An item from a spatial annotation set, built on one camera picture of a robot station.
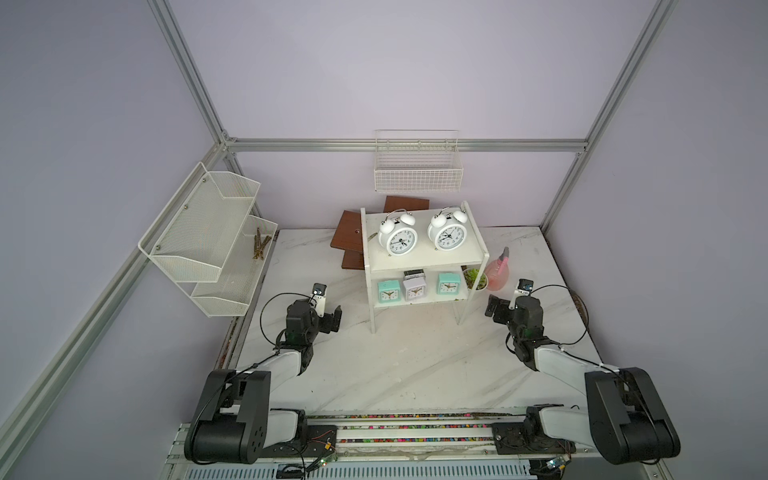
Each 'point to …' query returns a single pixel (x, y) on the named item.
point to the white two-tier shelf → (422, 256)
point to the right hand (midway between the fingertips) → (506, 302)
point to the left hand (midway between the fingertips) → (322, 306)
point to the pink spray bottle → (497, 273)
